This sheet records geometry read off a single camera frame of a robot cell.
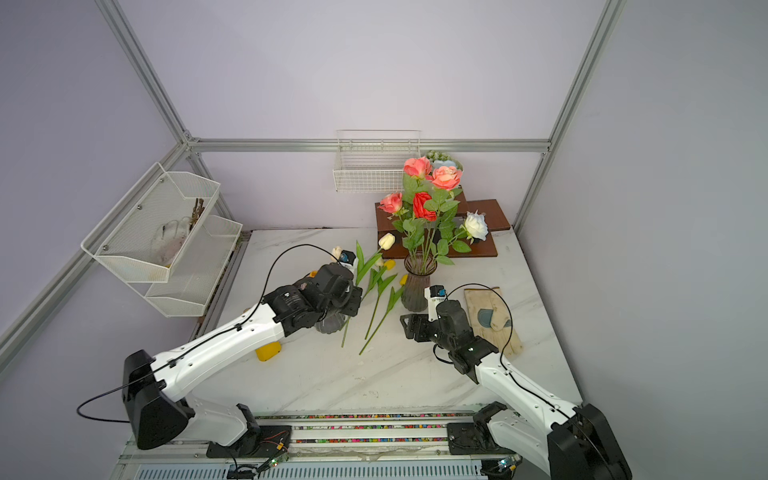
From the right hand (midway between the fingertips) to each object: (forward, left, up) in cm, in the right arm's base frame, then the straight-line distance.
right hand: (413, 321), depth 84 cm
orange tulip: (+14, +6, -10) cm, 18 cm away
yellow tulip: (+20, +10, -9) cm, 25 cm away
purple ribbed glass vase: (+12, -2, +10) cm, 16 cm away
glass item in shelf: (+16, +65, +21) cm, 70 cm away
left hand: (+2, +16, +11) cm, 20 cm away
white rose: (+13, -16, +24) cm, 32 cm away
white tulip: (+13, +7, +20) cm, 25 cm away
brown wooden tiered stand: (+15, -12, +22) cm, 29 cm away
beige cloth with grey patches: (+5, -26, -10) cm, 28 cm away
